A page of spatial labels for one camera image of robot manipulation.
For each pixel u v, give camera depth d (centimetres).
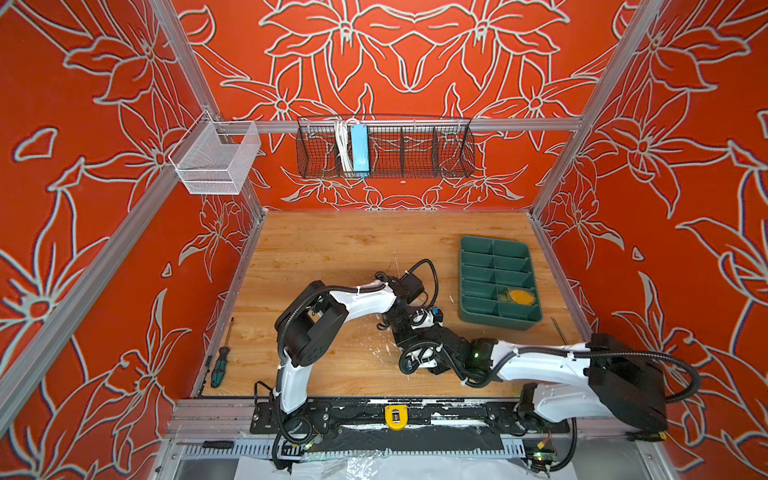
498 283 95
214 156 93
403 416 72
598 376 42
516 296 88
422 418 74
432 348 63
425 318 76
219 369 79
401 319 75
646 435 70
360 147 90
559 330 88
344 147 90
